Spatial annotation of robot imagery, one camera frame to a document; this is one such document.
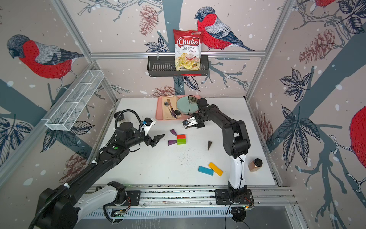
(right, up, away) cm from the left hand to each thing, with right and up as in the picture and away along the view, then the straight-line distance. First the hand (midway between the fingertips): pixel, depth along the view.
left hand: (160, 126), depth 77 cm
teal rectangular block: (+26, -27, +5) cm, 37 cm away
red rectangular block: (+11, -9, +18) cm, 23 cm away
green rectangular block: (+11, -12, +17) cm, 24 cm away
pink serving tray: (-8, +11, +38) cm, 40 cm away
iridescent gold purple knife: (+4, +7, +34) cm, 35 cm away
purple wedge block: (+5, -7, +22) cm, 24 cm away
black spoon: (+8, +6, +33) cm, 35 cm away
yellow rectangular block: (+33, -27, +6) cm, 43 cm away
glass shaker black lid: (-31, +4, +19) cm, 36 cm away
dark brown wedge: (+30, -14, +16) cm, 36 cm away
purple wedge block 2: (+4, -13, +16) cm, 20 cm away
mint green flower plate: (+12, +13, +40) cm, 44 cm away
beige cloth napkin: (-1, +5, +34) cm, 34 cm away
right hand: (+18, +2, +21) cm, 28 cm away
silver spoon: (-2, +14, +38) cm, 41 cm away
